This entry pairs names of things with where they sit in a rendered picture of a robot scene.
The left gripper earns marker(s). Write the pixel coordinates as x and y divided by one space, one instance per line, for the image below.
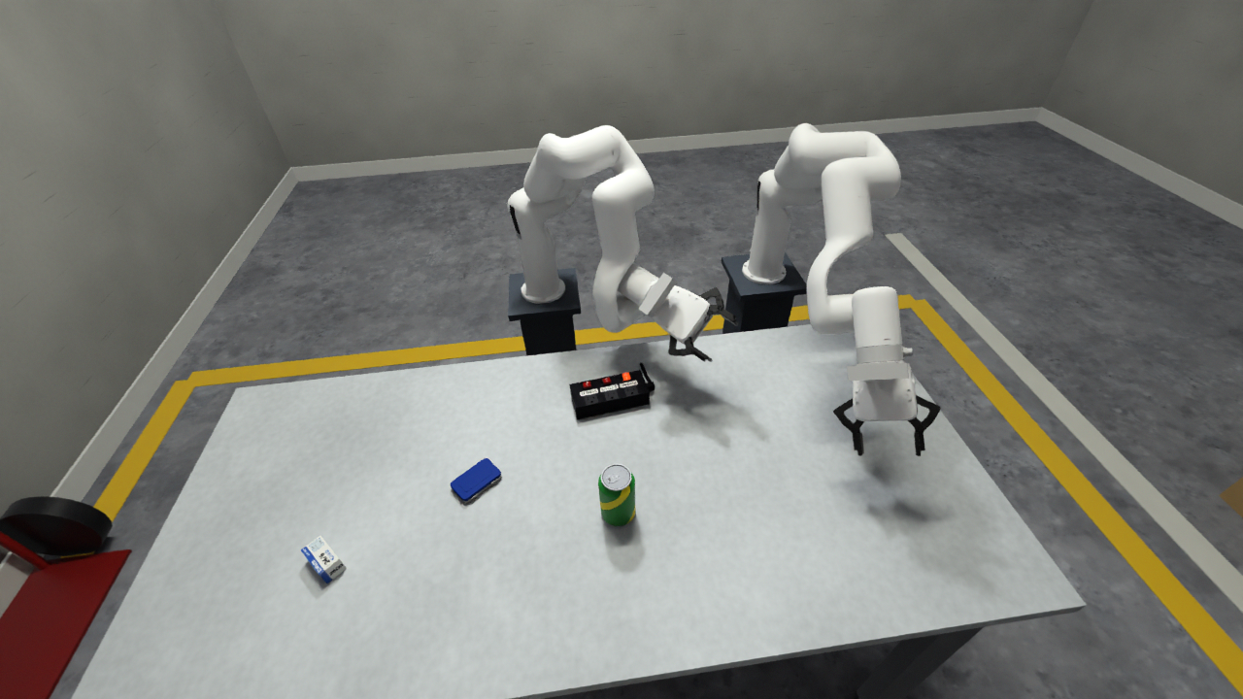
887 400

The black power strip body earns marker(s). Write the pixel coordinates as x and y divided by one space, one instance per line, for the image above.
611 394

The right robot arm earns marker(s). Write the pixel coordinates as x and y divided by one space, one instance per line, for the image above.
555 178

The green drink can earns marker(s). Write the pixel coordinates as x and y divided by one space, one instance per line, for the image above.
616 487

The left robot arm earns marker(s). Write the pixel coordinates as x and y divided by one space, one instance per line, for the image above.
847 170

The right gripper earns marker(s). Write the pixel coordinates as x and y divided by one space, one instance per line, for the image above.
686 315

